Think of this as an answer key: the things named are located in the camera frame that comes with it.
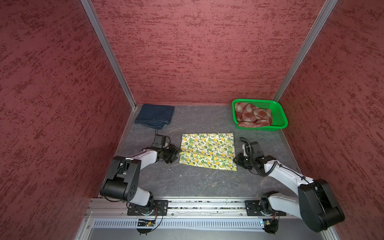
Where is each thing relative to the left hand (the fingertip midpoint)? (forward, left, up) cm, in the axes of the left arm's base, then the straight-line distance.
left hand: (181, 155), depth 91 cm
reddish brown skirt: (+31, -48, +3) cm, 57 cm away
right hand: (-5, -32, 0) cm, 32 cm away
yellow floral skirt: (+4, -19, -1) cm, 20 cm away
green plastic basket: (+27, -70, +3) cm, 75 cm away
